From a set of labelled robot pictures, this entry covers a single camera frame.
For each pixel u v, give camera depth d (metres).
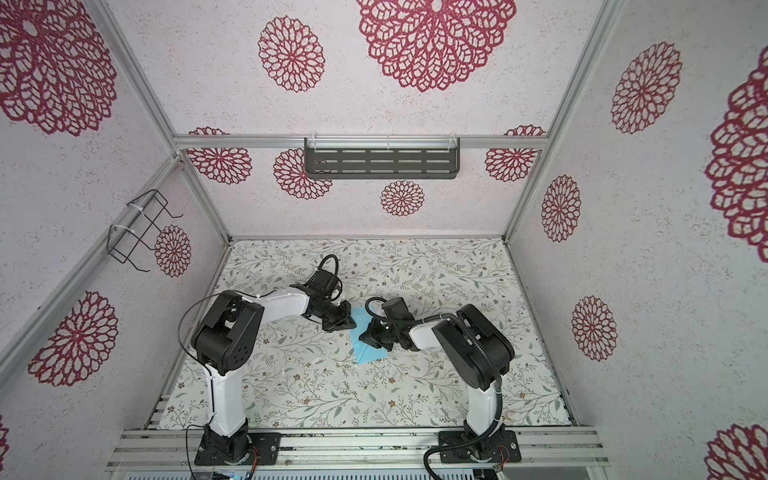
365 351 0.90
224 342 0.53
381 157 0.95
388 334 0.83
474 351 0.50
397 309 0.78
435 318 0.65
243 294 0.57
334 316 0.87
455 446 0.63
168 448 0.76
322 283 0.82
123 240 0.73
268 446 0.74
